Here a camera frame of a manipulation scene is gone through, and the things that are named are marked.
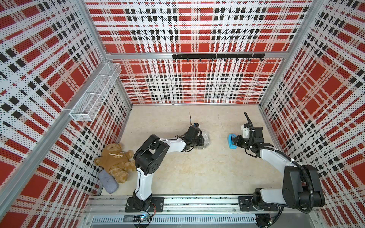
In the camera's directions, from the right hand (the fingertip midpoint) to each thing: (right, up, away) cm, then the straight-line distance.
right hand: (234, 139), depth 90 cm
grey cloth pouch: (-74, -22, -12) cm, 78 cm away
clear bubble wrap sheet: (-17, -2, +6) cm, 18 cm away
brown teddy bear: (-70, -13, -10) cm, 72 cm away
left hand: (-18, -2, +7) cm, 20 cm away
